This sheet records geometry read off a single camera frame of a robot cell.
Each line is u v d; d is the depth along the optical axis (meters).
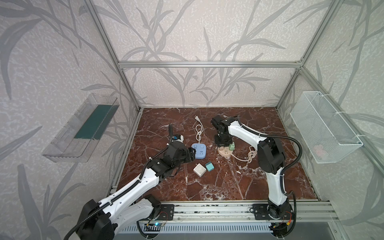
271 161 0.53
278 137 0.53
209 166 0.87
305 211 0.75
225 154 0.92
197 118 1.12
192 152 0.73
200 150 0.94
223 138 0.80
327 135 0.63
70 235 0.37
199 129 1.07
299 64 0.94
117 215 0.42
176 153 0.59
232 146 0.91
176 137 0.71
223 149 0.93
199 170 0.85
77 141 0.63
